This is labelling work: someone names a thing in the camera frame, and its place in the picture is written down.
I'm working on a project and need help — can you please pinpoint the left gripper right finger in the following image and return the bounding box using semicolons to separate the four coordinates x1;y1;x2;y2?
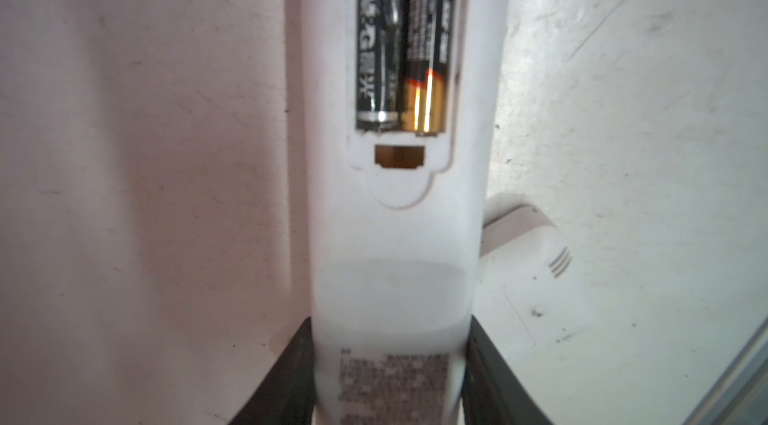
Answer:
461;316;552;425

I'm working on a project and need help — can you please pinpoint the black gold AAA battery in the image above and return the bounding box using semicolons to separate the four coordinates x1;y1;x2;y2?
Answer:
402;0;454;136

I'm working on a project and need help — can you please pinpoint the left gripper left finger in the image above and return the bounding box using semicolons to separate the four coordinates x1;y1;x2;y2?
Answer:
229;318;316;425

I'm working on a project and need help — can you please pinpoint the black silver AAA battery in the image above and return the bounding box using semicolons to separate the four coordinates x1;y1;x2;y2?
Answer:
355;0;404;131

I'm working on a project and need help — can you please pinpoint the white battery cover plate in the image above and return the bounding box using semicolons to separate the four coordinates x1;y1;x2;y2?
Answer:
473;192;595;361

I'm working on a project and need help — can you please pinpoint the white remote control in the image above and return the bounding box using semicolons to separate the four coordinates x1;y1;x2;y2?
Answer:
300;0;509;424

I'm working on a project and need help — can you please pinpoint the aluminium front rail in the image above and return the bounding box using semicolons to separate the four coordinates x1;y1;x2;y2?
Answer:
684;319;768;425

